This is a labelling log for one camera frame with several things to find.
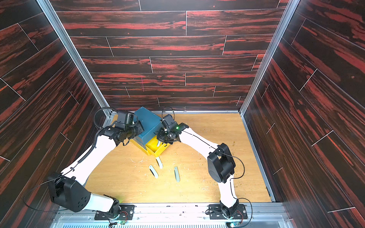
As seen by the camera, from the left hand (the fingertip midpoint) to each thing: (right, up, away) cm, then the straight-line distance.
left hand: (144, 127), depth 83 cm
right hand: (+8, -6, +5) cm, 11 cm away
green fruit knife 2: (+19, -29, +4) cm, 35 cm away
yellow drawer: (+4, -14, +5) cm, 15 cm away
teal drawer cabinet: (+2, +3, +5) cm, 6 cm away
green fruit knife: (+8, -10, -1) cm, 13 cm away
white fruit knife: (+7, -23, +9) cm, 26 cm away
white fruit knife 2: (+5, -29, +5) cm, 30 cm away
